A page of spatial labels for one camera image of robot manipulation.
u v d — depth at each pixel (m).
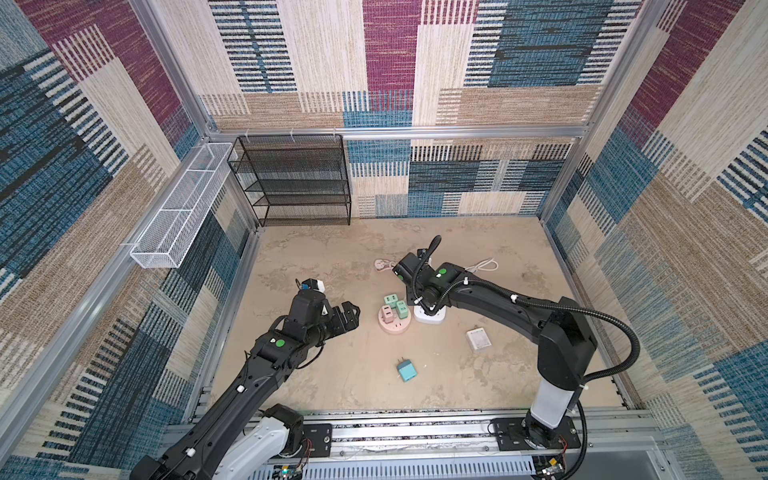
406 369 0.83
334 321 0.69
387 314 0.88
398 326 0.90
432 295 0.60
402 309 0.88
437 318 0.92
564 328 0.50
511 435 0.73
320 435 0.75
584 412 0.73
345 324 0.70
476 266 1.05
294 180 1.11
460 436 0.76
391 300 0.90
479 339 0.87
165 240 0.71
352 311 0.71
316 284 0.73
